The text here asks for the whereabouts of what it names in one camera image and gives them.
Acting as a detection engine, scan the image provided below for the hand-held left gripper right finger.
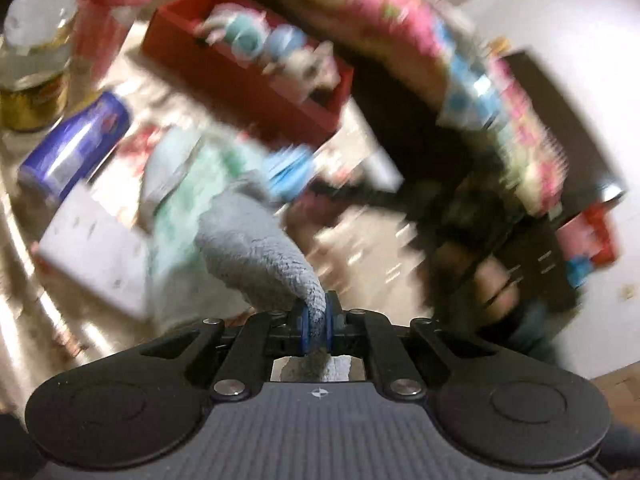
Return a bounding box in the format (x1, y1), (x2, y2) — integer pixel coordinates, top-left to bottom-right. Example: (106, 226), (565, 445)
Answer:
(322, 291), (501, 402)

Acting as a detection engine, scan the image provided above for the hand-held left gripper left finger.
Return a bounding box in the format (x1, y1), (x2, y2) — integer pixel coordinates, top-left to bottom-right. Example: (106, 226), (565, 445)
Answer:
(140, 294), (312, 402)

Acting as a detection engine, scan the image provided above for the grey-blue towel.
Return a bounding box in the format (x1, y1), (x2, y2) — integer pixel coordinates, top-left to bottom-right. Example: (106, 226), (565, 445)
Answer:
(195, 172), (352, 386)

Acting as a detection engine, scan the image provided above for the blue face mask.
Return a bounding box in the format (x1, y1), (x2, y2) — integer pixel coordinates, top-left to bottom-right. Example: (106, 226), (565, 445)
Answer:
(265, 147), (317, 202)

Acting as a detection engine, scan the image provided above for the white tube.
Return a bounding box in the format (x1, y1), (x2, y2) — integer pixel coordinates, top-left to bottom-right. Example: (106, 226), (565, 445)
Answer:
(350, 145), (405, 192)

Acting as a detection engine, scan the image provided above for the light green washcloth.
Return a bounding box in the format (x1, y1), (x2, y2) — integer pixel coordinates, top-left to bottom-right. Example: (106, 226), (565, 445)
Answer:
(142, 127), (281, 322)

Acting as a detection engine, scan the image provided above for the white sponge block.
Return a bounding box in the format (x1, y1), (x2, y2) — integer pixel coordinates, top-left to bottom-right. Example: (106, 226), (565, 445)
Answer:
(32, 182), (151, 320)

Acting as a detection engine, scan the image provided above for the red cardboard box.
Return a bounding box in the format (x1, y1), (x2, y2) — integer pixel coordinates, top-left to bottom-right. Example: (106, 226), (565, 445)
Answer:
(141, 0), (355, 146)

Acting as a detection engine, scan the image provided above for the white and pink bear plush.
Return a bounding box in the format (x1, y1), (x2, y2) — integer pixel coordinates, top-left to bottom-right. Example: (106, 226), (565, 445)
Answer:
(287, 42), (344, 106)

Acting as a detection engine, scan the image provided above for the pink pig plush toy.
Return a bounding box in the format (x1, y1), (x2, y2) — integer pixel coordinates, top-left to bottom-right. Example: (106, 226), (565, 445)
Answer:
(196, 3), (308, 68)

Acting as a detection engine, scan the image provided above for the blue drink can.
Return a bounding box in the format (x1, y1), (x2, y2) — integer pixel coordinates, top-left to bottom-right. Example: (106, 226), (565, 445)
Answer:
(17, 91), (132, 202)

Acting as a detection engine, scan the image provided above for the dark cabinet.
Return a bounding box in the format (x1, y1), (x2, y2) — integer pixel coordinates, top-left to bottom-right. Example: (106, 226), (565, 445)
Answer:
(500, 47), (629, 311)

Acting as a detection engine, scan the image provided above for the clear cup with pink lid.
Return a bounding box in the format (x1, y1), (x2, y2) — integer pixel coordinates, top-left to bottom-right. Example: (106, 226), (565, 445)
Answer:
(70, 0), (157, 106)

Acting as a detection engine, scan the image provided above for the glass coffee jar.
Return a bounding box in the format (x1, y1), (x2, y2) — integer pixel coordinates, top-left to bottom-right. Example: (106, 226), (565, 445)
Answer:
(0, 0), (81, 133)

